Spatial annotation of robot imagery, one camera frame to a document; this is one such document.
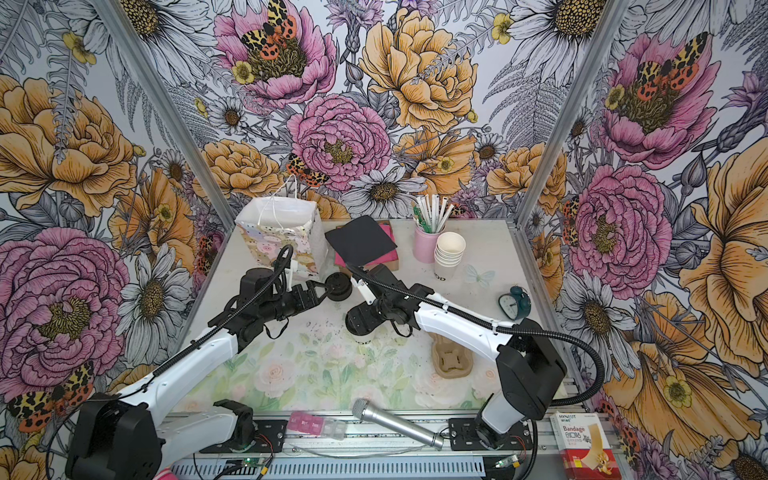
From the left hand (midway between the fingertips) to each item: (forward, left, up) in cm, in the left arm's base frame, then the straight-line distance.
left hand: (323, 300), depth 82 cm
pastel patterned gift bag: (+17, +15, +12) cm, 26 cm away
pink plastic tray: (-27, +1, -13) cm, 30 cm away
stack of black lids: (+14, -1, -14) cm, 19 cm away
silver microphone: (-25, -11, -11) cm, 29 cm away
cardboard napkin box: (+23, -19, -14) cm, 33 cm away
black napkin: (+32, -8, -12) cm, 35 cm away
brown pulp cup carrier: (-13, -35, -11) cm, 39 cm away
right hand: (-4, -12, -3) cm, 13 cm away
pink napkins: (+22, -1, -11) cm, 25 cm away
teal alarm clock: (+3, -56, -8) cm, 57 cm away
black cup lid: (-9, -12, +6) cm, 16 cm away
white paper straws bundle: (+33, -33, +2) cm, 46 cm away
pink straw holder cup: (+25, -30, -6) cm, 39 cm away
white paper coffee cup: (-6, -11, -11) cm, 17 cm away
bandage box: (-31, -61, -10) cm, 69 cm away
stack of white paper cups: (+16, -36, +2) cm, 40 cm away
